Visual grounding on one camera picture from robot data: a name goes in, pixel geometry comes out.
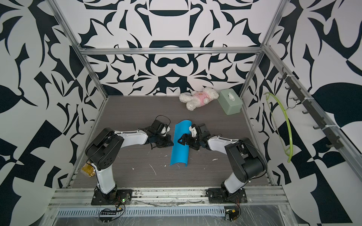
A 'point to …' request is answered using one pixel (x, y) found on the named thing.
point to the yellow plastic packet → (89, 169)
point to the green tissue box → (230, 101)
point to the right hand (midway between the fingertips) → (182, 141)
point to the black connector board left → (106, 216)
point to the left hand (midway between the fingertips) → (174, 142)
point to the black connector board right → (232, 213)
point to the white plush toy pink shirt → (195, 99)
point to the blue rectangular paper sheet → (180, 152)
